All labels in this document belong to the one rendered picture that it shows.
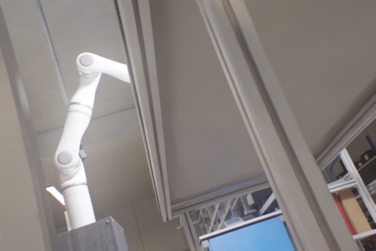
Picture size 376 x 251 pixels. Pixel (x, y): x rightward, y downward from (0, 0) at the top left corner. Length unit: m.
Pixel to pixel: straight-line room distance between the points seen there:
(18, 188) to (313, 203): 0.30
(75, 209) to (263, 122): 1.30
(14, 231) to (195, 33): 0.72
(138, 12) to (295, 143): 0.39
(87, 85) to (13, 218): 1.65
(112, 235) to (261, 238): 1.94
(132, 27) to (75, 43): 5.02
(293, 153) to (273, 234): 2.92
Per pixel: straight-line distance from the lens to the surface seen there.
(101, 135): 7.48
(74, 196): 1.75
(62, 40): 5.73
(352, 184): 3.57
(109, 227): 1.62
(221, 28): 0.56
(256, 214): 4.10
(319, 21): 1.15
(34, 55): 5.90
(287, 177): 0.49
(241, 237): 3.38
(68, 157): 1.78
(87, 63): 1.93
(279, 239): 3.42
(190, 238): 2.29
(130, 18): 0.77
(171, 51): 1.00
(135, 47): 0.84
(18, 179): 0.33
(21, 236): 0.32
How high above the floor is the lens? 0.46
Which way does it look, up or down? 20 degrees up
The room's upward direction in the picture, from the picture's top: 20 degrees counter-clockwise
